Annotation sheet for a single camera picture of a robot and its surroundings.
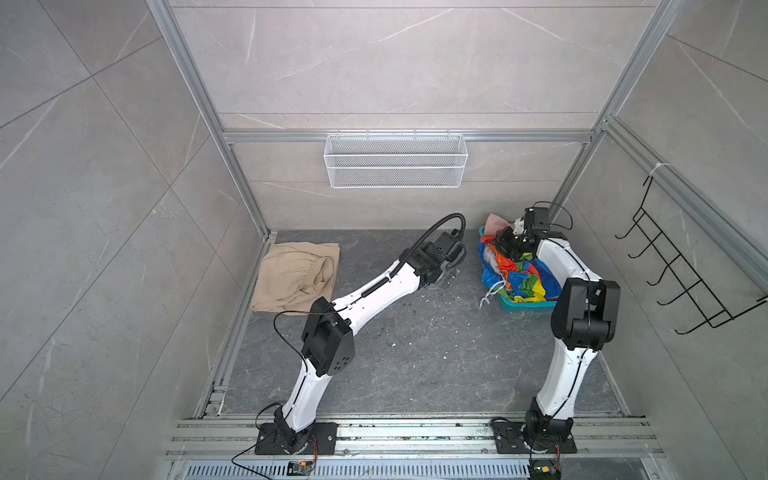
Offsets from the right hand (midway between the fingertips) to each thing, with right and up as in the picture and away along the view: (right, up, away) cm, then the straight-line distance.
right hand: (491, 238), depth 99 cm
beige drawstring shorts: (-68, -13, +2) cm, 69 cm away
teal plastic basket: (+5, -21, -11) cm, 25 cm away
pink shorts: (+3, +5, +5) cm, 8 cm away
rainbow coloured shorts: (+9, -14, -4) cm, 17 cm away
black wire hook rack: (+30, -13, -37) cm, 49 cm away
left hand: (-21, -6, -14) cm, 26 cm away
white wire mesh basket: (-32, +27, +1) cm, 42 cm away
